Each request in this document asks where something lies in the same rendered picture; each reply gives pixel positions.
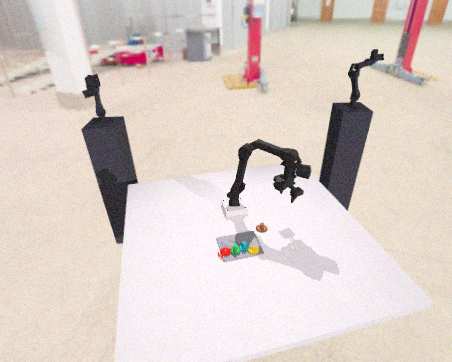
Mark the red gear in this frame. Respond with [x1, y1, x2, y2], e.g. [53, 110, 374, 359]
[220, 248, 231, 257]

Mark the orange gear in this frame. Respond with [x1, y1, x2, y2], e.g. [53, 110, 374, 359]
[256, 222, 268, 233]

